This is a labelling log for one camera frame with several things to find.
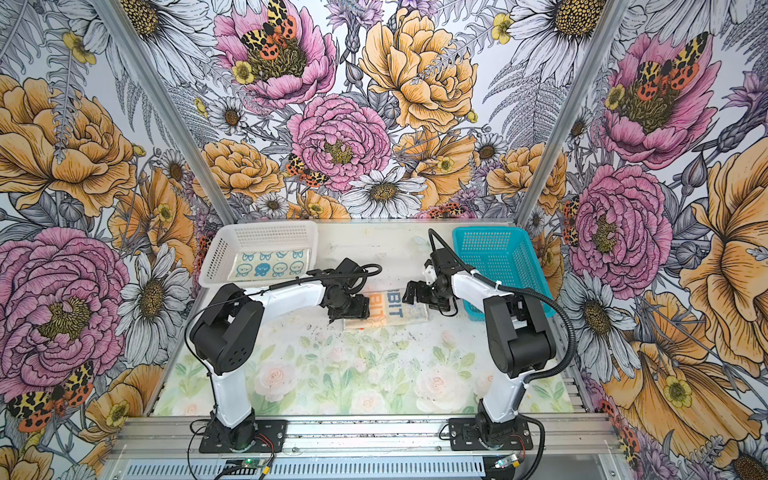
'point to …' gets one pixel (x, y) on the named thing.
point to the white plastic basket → (260, 236)
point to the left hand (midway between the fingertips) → (355, 321)
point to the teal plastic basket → (505, 255)
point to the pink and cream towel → (386, 307)
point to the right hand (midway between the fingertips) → (418, 309)
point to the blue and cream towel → (270, 264)
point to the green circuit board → (254, 463)
